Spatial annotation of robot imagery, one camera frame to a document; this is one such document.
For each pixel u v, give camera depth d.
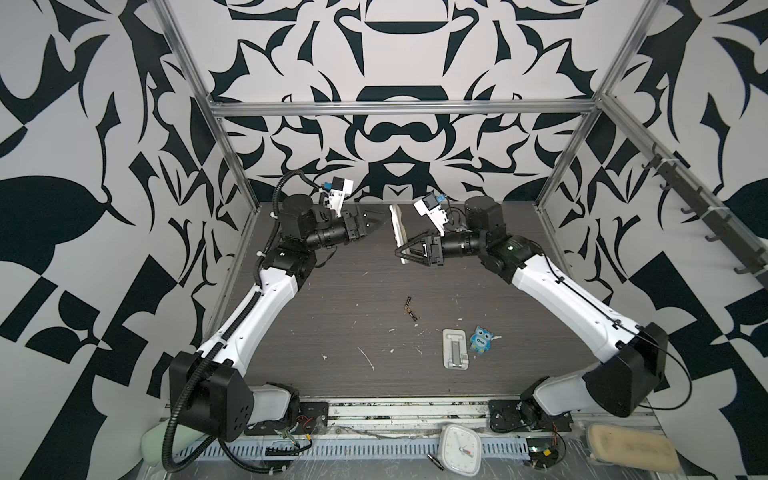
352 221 0.60
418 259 0.62
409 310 0.92
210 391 0.39
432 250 0.60
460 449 0.67
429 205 0.62
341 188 0.64
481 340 0.85
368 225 0.60
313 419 0.73
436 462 0.68
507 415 0.74
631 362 0.39
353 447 0.71
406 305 0.94
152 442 0.68
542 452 0.71
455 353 0.83
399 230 0.64
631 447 0.67
